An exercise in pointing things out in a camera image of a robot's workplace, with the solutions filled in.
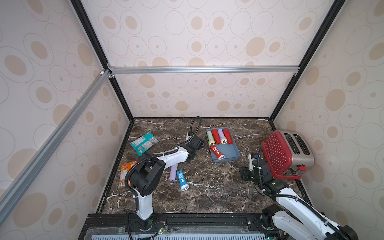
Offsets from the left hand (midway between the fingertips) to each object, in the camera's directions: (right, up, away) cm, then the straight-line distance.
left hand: (189, 147), depth 95 cm
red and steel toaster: (+54, -2, -15) cm, 56 cm away
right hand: (+34, -11, -10) cm, 37 cm away
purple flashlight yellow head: (-9, -15, -6) cm, 18 cm away
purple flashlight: (+23, +6, +10) cm, 26 cm away
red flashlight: (+19, +6, +11) cm, 23 cm away
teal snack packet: (-33, +1, +8) cm, 34 cm away
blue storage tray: (+28, -3, +6) cm, 28 cm away
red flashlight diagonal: (+27, +7, +11) cm, 30 cm away
